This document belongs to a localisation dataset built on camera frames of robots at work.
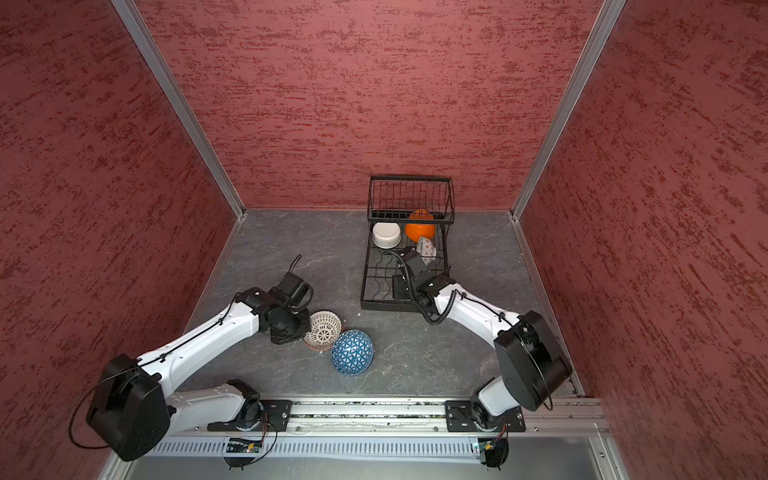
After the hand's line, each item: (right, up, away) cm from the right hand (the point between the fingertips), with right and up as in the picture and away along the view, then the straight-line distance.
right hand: (397, 290), depth 88 cm
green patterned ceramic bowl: (+10, +12, +6) cm, 17 cm away
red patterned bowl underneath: (-22, -11, -1) cm, 25 cm away
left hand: (-26, -13, -7) cm, 30 cm away
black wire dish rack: (+3, +26, +25) cm, 37 cm away
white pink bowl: (-4, +17, +15) cm, 23 cm away
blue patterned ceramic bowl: (-13, -16, -6) cm, 22 cm away
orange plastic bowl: (+6, +18, +19) cm, 27 cm away
